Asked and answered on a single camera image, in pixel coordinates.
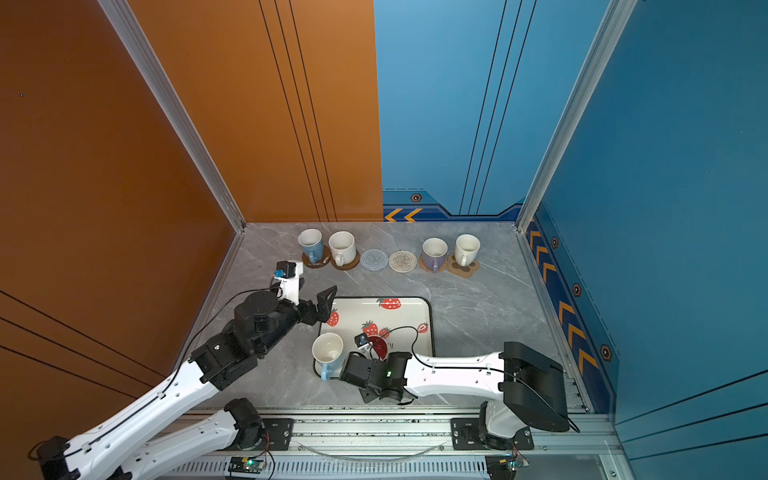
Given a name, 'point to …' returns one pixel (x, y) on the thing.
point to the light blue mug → (327, 351)
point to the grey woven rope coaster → (374, 259)
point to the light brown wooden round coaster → (350, 265)
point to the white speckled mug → (343, 247)
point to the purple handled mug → (434, 253)
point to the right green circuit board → (504, 467)
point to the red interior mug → (380, 346)
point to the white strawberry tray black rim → (405, 323)
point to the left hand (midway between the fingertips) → (321, 282)
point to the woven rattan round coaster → (424, 267)
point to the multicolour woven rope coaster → (402, 261)
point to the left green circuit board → (246, 465)
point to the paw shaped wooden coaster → (465, 271)
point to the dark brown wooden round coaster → (326, 259)
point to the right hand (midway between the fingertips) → (366, 384)
